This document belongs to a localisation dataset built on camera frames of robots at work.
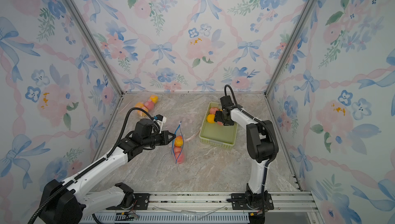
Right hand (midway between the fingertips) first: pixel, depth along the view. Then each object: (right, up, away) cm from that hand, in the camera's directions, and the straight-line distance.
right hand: (222, 118), depth 100 cm
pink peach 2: (-50, +9, +7) cm, 51 cm away
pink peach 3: (-6, +5, +3) cm, 9 cm away
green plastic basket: (-4, -10, -3) cm, 11 cm away
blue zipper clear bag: (-26, -6, -19) cm, 33 cm away
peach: (-27, -16, -16) cm, 35 cm away
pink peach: (-26, -22, -12) cm, 36 cm away
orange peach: (-27, -12, -14) cm, 33 cm away
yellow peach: (-47, +13, +10) cm, 50 cm away
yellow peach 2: (-55, +8, +7) cm, 56 cm away
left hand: (-27, -7, -22) cm, 35 cm away
